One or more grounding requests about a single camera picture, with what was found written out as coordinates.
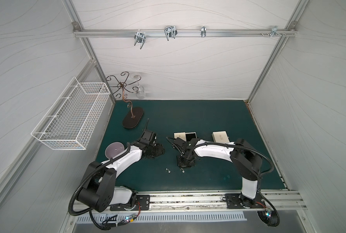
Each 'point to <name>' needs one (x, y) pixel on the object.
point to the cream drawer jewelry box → (220, 137)
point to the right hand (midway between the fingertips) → (179, 166)
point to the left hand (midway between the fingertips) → (163, 152)
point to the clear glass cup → (141, 93)
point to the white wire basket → (72, 120)
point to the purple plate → (112, 149)
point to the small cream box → (185, 136)
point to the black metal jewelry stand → (136, 113)
